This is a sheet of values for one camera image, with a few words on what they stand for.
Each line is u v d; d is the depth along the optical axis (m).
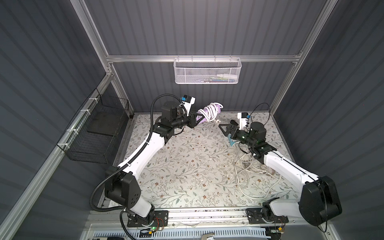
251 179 0.87
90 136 0.73
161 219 0.72
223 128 0.74
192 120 0.66
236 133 0.71
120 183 0.43
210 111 0.74
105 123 0.79
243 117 0.72
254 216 0.74
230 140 0.72
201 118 0.72
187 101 0.65
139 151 0.48
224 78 0.91
